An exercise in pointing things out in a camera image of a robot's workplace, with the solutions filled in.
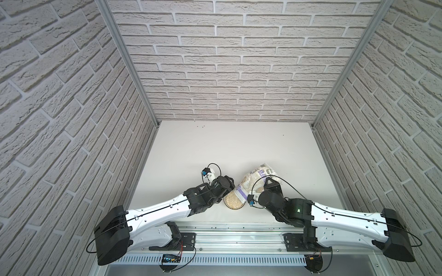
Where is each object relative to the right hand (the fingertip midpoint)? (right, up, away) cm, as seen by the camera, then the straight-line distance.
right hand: (268, 179), depth 75 cm
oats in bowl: (-16, -13, +7) cm, 21 cm away
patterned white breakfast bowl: (-20, -12, +6) cm, 24 cm away
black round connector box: (+18, -34, -5) cm, 38 cm away
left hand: (-16, -1, +4) cm, 17 cm away
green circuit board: (-43, -34, -2) cm, 55 cm away
